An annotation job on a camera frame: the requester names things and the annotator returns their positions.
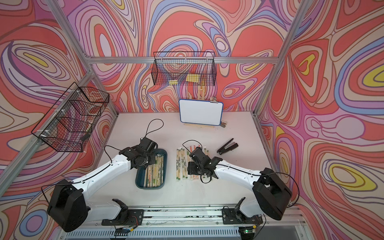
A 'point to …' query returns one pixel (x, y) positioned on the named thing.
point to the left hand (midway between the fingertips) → (153, 159)
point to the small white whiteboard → (199, 112)
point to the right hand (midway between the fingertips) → (193, 173)
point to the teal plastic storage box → (153, 176)
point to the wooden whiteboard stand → (223, 123)
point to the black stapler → (230, 145)
